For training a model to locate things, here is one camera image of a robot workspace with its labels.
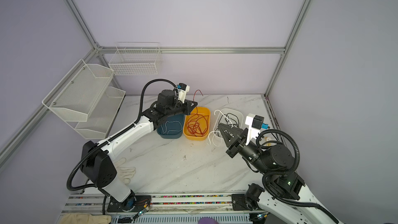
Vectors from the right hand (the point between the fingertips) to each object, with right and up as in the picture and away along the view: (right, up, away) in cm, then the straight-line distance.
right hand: (217, 126), depth 50 cm
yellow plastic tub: (-9, -5, +51) cm, 52 cm away
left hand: (-8, +8, +28) cm, 30 cm away
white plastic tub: (+19, +3, +54) cm, 58 cm away
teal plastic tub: (-25, -7, +50) cm, 56 cm away
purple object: (-3, -46, +20) cm, 50 cm away
